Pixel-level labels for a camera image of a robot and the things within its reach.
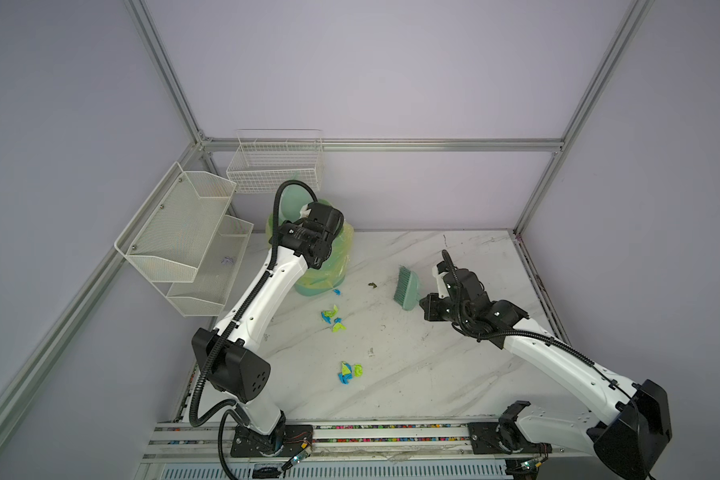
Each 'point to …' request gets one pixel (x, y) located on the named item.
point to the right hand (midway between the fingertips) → (418, 300)
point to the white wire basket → (265, 157)
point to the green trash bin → (329, 278)
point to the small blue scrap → (338, 292)
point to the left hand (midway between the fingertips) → (274, 239)
